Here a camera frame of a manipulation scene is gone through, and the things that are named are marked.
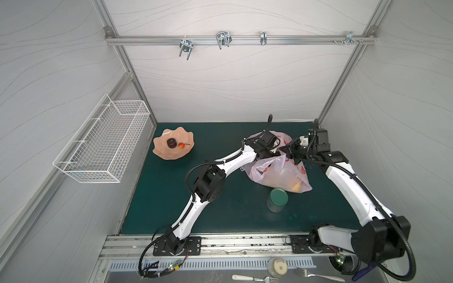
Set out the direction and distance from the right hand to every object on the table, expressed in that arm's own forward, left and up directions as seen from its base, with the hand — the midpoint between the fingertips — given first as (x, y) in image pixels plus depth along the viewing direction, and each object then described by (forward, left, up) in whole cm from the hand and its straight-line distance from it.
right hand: (280, 142), depth 79 cm
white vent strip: (-45, +31, -25) cm, 60 cm away
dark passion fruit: (+12, +60, -19) cm, 64 cm away
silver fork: (-46, -8, -24) cm, 52 cm away
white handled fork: (-48, +6, -25) cm, 55 cm away
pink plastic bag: (-11, +1, -7) cm, 13 cm away
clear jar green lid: (-21, +1, -15) cm, 26 cm away
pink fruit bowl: (+11, +67, -22) cm, 71 cm away
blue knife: (-44, -31, -24) cm, 59 cm away
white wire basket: (-13, +74, +7) cm, 75 cm away
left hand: (-2, -5, -13) cm, 14 cm away
